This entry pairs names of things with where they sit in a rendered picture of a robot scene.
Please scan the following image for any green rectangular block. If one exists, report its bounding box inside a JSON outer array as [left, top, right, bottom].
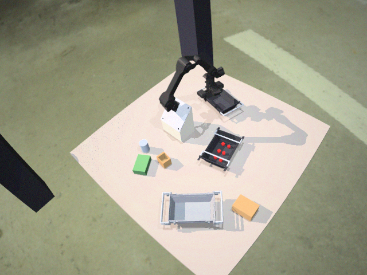
[[133, 154, 151, 175]]

